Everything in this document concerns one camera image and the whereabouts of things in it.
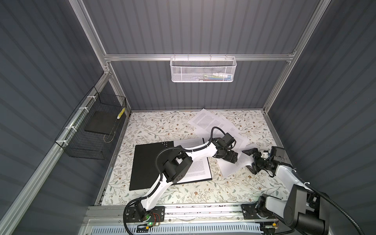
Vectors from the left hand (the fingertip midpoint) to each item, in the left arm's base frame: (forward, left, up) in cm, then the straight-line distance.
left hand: (231, 158), depth 92 cm
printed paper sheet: (-5, +21, -2) cm, 22 cm away
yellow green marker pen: (+19, +65, +25) cm, 72 cm away
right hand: (-3, -7, +5) cm, 9 cm away
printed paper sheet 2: (-6, +3, 0) cm, 7 cm away
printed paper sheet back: (+31, +15, -1) cm, 34 cm away
